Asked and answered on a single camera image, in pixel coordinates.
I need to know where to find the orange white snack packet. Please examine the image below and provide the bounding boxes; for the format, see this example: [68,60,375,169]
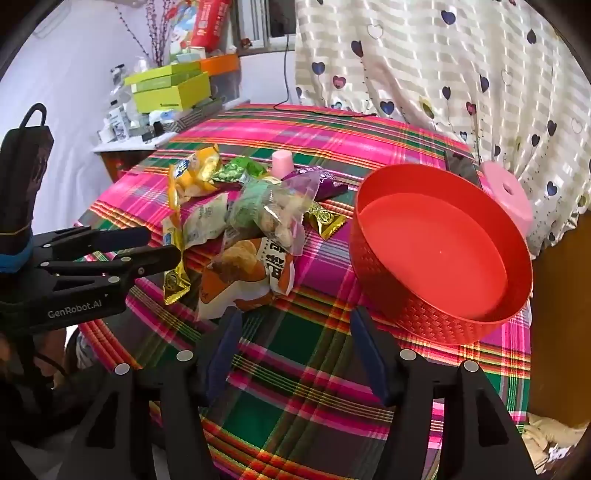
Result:
[196,235,296,322]

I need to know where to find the pink plastic stool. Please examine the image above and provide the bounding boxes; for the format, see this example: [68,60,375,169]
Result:
[480,161,534,238]

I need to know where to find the clear bag of nuts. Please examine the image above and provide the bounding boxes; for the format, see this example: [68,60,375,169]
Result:
[225,173,320,256]

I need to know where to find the red white package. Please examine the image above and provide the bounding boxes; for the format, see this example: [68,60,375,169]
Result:
[189,0,232,49]

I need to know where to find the clear plastic box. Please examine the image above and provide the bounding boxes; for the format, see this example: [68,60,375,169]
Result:
[210,74,241,100]

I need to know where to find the wooden wardrobe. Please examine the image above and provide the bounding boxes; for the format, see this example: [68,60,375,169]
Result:
[526,208,591,425]

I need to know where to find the green pea packet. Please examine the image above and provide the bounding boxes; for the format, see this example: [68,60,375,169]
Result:
[211,156,269,185]

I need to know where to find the dried flower branches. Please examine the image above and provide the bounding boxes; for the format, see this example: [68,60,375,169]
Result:
[115,0,178,68]

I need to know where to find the printed white package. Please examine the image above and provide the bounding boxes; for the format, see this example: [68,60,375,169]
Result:
[168,0,204,51]

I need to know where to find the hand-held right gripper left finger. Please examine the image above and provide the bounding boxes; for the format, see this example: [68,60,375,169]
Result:
[55,307,244,480]

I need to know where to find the window frame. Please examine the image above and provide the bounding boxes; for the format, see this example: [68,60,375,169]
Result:
[231,0,296,56]

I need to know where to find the heart print curtain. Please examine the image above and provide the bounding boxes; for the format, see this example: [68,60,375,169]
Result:
[294,0,591,257]

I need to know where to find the long yellow snack bar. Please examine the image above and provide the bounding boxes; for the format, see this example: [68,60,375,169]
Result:
[161,164,191,306]

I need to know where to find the white side table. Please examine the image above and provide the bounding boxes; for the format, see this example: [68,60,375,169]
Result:
[92,131,178,183]

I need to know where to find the purple snack packet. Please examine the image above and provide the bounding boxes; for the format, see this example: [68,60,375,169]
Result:
[281,167,348,201]

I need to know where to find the large green gift box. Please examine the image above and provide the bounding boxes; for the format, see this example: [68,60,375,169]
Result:
[131,71,212,113]

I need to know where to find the patterned black white box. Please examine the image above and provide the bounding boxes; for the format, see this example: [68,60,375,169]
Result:
[175,98,225,130]

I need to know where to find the flat green gift box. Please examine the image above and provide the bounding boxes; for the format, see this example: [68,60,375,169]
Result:
[124,62,204,93]

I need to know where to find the pink jelly cup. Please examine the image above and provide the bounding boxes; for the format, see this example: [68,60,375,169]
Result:
[271,150,295,180]

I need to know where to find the black cable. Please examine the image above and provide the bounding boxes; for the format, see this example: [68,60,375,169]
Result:
[274,32,377,118]

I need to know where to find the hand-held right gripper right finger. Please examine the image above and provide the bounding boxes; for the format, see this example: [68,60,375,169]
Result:
[349,305,539,480]

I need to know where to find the pink green plaid tablecloth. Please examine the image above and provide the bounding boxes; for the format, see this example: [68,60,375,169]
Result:
[76,104,532,480]

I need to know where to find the beige cloth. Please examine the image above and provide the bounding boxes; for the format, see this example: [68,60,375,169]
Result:
[522,413,587,467]

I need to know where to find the group of cosmetic bottles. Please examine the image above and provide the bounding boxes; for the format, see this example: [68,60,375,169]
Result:
[99,58,153,139]

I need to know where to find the orange box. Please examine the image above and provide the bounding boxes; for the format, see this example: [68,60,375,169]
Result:
[199,54,240,77]

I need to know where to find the small gold snack packet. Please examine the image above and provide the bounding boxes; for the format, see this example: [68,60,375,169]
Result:
[302,200,348,241]

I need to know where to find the white green snack packet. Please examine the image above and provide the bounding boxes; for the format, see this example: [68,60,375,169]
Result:
[182,191,230,250]

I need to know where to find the yellow chips packet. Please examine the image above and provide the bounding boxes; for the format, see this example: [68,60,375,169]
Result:
[173,144,222,199]

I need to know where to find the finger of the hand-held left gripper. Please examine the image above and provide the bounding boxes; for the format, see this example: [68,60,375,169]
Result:
[32,226,151,266]
[39,244,182,292]

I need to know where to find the red round plastic basket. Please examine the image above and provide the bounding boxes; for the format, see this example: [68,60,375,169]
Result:
[349,163,534,347]

